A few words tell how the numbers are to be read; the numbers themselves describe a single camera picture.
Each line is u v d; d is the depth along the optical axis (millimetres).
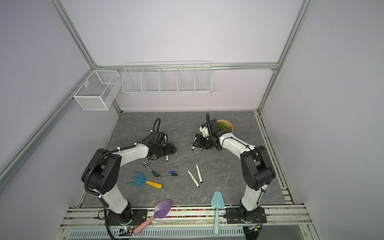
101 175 475
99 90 1032
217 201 767
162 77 969
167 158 938
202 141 807
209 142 781
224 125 984
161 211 764
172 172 890
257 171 477
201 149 983
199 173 870
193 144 883
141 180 845
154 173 869
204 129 868
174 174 884
